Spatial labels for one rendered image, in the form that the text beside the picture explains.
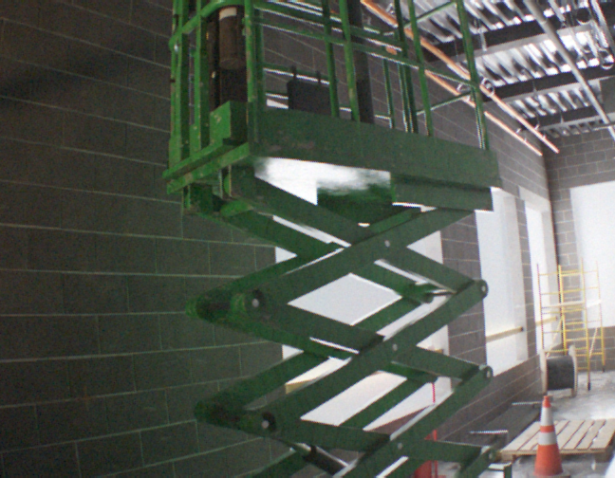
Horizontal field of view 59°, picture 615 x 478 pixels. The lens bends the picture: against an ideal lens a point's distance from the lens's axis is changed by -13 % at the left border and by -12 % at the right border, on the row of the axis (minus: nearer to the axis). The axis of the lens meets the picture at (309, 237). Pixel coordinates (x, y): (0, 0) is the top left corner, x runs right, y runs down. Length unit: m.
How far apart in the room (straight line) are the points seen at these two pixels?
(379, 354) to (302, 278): 0.49
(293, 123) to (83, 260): 1.29
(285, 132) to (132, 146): 1.26
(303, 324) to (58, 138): 1.51
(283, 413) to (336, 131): 1.09
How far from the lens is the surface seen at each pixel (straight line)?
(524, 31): 6.87
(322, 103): 3.18
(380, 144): 2.56
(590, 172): 11.61
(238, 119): 2.25
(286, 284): 2.26
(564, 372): 8.73
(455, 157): 2.93
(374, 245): 2.57
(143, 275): 3.22
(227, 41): 2.42
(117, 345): 3.09
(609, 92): 7.36
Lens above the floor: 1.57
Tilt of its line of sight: 7 degrees up
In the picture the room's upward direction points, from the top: 4 degrees counter-clockwise
